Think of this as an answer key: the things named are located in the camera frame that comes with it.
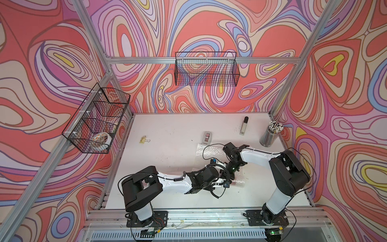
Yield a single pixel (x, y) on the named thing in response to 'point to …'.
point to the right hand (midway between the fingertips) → (223, 182)
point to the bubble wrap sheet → (206, 153)
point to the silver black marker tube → (243, 128)
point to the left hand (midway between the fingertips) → (216, 176)
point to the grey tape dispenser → (207, 137)
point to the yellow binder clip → (143, 139)
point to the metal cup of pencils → (270, 136)
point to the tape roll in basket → (102, 137)
